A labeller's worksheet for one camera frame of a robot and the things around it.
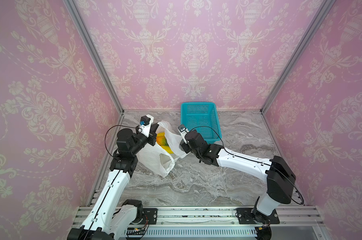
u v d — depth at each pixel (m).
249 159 0.50
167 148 0.85
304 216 0.76
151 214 0.75
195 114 1.17
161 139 0.95
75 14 0.72
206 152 0.60
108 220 0.41
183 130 0.68
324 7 0.69
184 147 0.72
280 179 0.44
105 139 0.57
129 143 0.54
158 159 0.78
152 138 0.63
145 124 0.59
